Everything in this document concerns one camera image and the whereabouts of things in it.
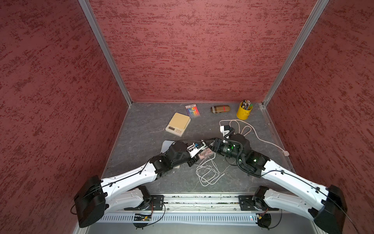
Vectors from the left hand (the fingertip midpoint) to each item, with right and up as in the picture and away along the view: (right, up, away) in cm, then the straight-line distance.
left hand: (199, 151), depth 76 cm
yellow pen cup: (+34, +21, +30) cm, 50 cm away
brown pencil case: (+19, +25, +38) cm, 49 cm away
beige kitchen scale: (-14, +13, +29) cm, 34 cm away
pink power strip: (+4, -5, +13) cm, 15 cm away
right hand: (+2, +3, -4) cm, 5 cm away
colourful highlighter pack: (-4, +23, +38) cm, 45 cm away
